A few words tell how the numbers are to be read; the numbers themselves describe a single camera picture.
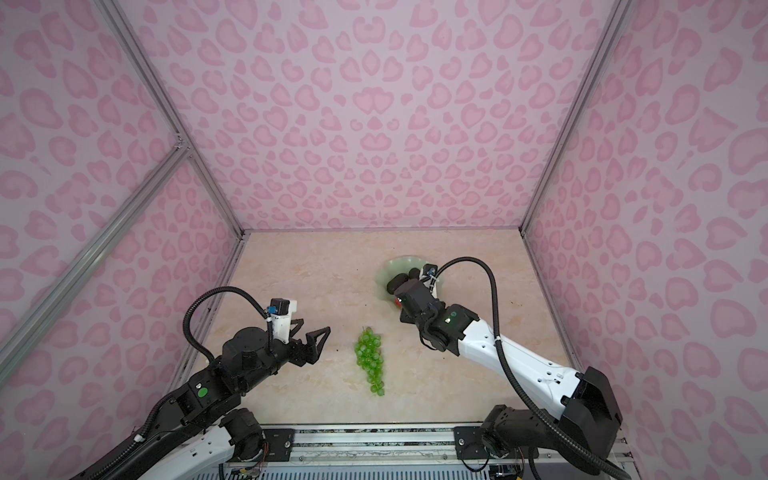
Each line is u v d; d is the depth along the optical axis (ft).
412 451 2.39
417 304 1.87
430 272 2.24
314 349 2.07
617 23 2.29
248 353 1.68
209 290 3.49
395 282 3.28
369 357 2.75
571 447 1.14
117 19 2.27
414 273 3.40
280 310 1.96
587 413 1.27
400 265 3.40
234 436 2.03
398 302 1.96
